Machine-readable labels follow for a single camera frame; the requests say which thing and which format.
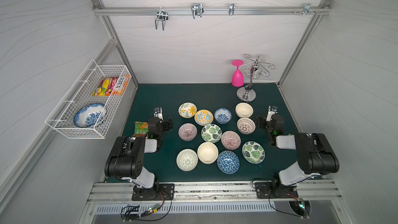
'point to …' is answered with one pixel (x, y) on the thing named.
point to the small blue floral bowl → (222, 115)
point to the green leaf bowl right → (253, 152)
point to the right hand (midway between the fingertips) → (267, 114)
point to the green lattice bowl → (187, 159)
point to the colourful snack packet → (111, 85)
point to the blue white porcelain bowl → (90, 115)
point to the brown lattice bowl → (246, 126)
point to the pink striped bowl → (230, 140)
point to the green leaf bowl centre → (211, 133)
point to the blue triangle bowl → (228, 162)
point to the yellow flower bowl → (187, 110)
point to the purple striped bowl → (187, 131)
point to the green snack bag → (141, 128)
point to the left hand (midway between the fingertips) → (162, 116)
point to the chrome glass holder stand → (246, 94)
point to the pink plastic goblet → (237, 76)
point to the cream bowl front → (208, 153)
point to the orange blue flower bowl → (203, 117)
